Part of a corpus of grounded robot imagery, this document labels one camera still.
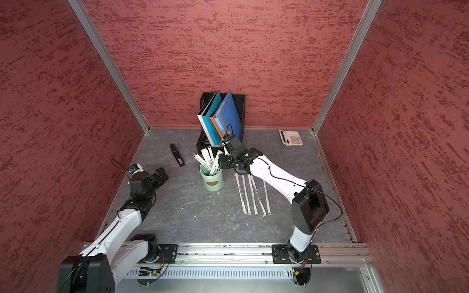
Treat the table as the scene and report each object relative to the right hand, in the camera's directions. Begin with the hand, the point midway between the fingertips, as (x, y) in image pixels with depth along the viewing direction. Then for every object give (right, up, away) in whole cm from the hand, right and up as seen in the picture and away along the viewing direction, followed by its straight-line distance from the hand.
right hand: (221, 164), depth 83 cm
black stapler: (-28, +3, +22) cm, 36 cm away
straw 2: (+12, -17, +7) cm, 22 cm away
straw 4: (+18, -17, +9) cm, 26 cm away
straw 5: (+22, -19, +7) cm, 30 cm away
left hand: (-32, -6, +3) cm, 33 cm away
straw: (+9, -16, +9) cm, 20 cm away
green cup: (-4, -9, +4) cm, 11 cm away
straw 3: (+15, -16, +9) cm, 24 cm away
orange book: (-2, +18, +6) cm, 19 cm away
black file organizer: (+9, +34, +21) cm, 41 cm away
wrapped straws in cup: (-6, 0, +4) cm, 7 cm away
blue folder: (+2, +25, +23) cm, 34 cm away
